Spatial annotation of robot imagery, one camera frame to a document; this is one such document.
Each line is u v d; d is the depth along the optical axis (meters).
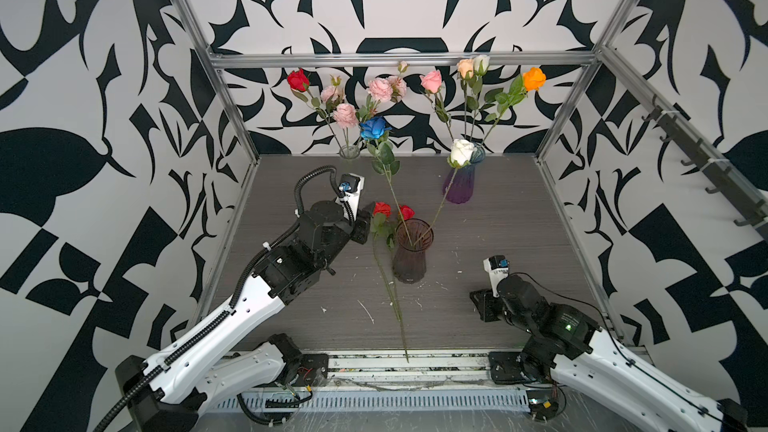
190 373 0.39
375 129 0.66
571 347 0.52
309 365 0.76
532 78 0.83
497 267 0.70
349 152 0.98
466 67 0.85
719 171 0.58
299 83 0.81
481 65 0.87
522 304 0.58
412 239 0.81
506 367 0.74
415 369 0.76
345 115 0.85
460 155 0.63
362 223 0.58
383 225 0.99
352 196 0.56
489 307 0.69
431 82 0.80
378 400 0.71
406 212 0.99
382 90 0.83
